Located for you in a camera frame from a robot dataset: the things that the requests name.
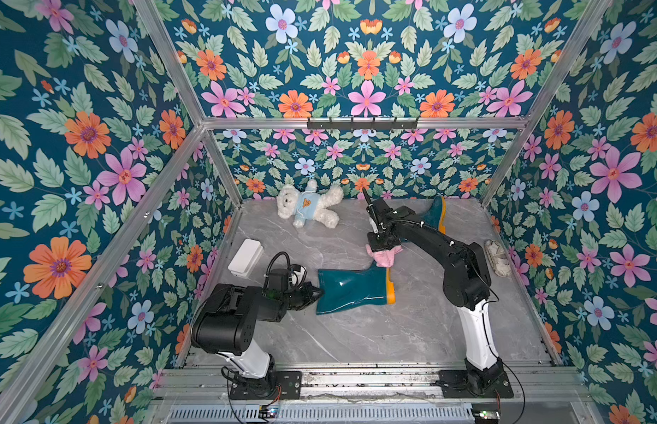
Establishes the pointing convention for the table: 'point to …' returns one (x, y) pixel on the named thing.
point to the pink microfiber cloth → (384, 259)
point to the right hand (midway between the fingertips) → (383, 241)
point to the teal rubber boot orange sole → (344, 289)
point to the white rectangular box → (246, 258)
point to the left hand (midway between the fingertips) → (326, 290)
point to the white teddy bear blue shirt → (308, 203)
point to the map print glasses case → (498, 258)
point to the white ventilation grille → (451, 413)
